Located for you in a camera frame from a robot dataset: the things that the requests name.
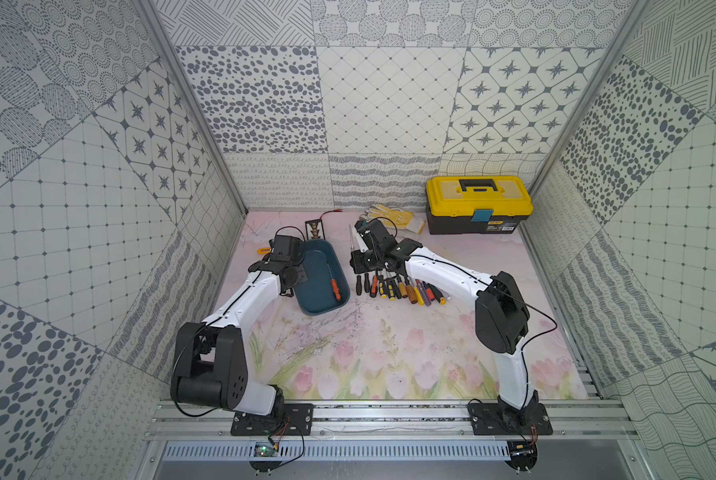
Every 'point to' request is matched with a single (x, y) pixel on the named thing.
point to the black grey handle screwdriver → (367, 285)
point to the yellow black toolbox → (475, 205)
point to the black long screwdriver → (397, 287)
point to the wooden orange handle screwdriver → (411, 294)
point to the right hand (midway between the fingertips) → (355, 264)
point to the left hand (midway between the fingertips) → (292, 271)
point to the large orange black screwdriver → (374, 290)
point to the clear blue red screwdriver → (424, 294)
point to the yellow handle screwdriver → (421, 301)
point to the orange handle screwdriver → (336, 290)
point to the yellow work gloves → (394, 218)
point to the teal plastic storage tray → (327, 286)
